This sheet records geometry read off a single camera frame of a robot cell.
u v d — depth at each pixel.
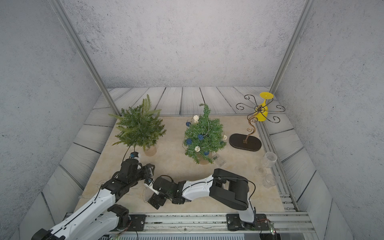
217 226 0.73
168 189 0.63
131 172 0.65
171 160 0.96
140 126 0.71
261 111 0.80
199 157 0.83
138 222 0.73
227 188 0.50
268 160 0.76
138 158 0.76
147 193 0.83
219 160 0.95
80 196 0.82
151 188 0.71
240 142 1.05
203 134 0.72
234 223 0.73
